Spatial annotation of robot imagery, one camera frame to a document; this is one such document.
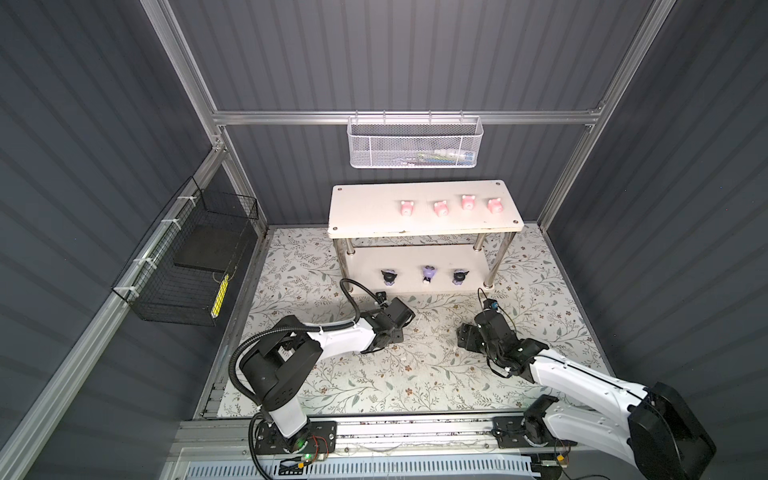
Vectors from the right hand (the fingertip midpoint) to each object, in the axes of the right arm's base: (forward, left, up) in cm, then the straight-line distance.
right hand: (470, 334), depth 87 cm
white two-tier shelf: (+42, +11, -3) cm, 44 cm away
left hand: (+2, +22, -2) cm, 23 cm away
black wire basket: (+4, +75, +26) cm, 79 cm away
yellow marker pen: (-6, +62, +25) cm, 67 cm away
